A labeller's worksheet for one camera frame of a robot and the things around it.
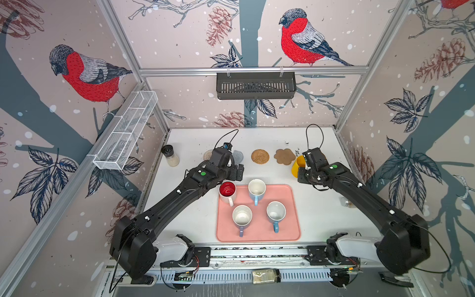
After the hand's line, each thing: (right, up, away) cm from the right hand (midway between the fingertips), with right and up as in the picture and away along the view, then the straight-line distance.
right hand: (300, 174), depth 85 cm
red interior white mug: (-34, -9, +6) cm, 36 cm away
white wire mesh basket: (-78, +21, -5) cm, 81 cm away
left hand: (-29, +5, -5) cm, 30 cm away
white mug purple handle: (-27, -19, -1) cm, 33 cm away
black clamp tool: (+32, -36, -18) cm, 51 cm away
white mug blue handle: (-11, -17, -1) cm, 21 cm away
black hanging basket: (-19, +48, +22) cm, 56 cm away
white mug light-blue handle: (-20, -8, +6) cm, 22 cm away
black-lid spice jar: (-66, +6, +15) cm, 68 cm away
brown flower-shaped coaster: (-2, +7, +22) cm, 23 cm away
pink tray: (-19, -24, -3) cm, 31 cm away
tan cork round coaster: (-17, +7, +22) cm, 29 cm away
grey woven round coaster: (-30, +7, +22) cm, 38 cm away
